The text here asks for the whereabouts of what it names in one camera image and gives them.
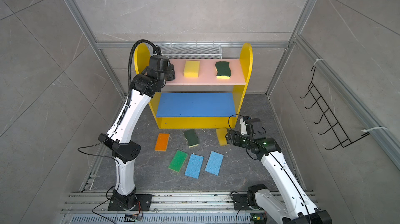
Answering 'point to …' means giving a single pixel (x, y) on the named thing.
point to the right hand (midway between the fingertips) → (235, 137)
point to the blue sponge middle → (194, 165)
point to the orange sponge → (162, 142)
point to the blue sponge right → (214, 163)
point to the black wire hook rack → (342, 138)
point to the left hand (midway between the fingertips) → (166, 66)
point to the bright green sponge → (177, 160)
